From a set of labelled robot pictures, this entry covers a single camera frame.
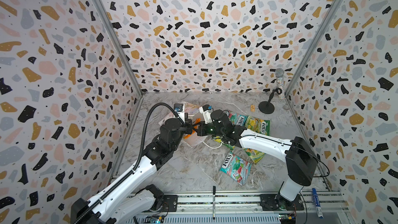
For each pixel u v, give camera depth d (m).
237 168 0.82
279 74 0.89
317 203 0.73
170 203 0.73
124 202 0.52
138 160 0.47
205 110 0.72
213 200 0.75
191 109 0.85
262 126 1.00
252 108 1.13
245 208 0.73
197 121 0.78
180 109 0.60
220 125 0.63
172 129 0.52
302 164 0.46
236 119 1.03
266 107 1.13
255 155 0.88
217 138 0.70
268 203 0.73
